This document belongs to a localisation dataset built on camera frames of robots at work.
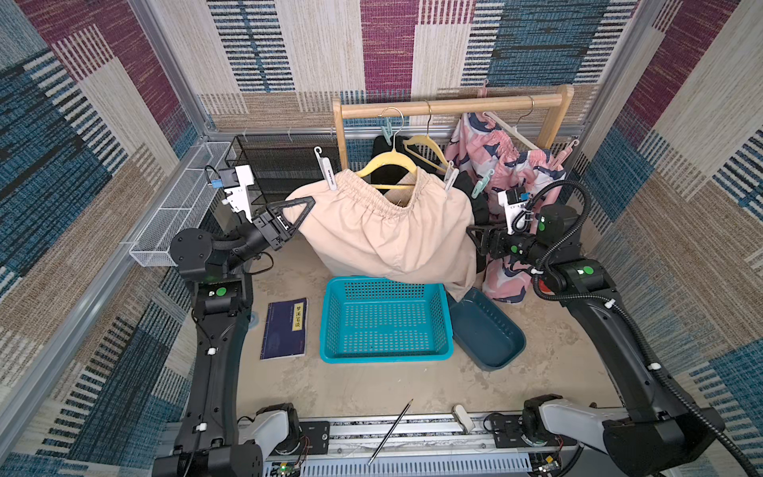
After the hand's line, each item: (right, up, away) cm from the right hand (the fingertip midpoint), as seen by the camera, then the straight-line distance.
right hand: (483, 231), depth 72 cm
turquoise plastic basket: (-27, -26, +22) cm, 44 cm away
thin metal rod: (-23, -51, +2) cm, 56 cm away
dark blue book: (-54, -29, +20) cm, 64 cm away
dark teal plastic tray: (+8, -31, +19) cm, 37 cm away
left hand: (-36, +3, -19) cm, 41 cm away
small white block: (-4, -46, +2) cm, 46 cm away
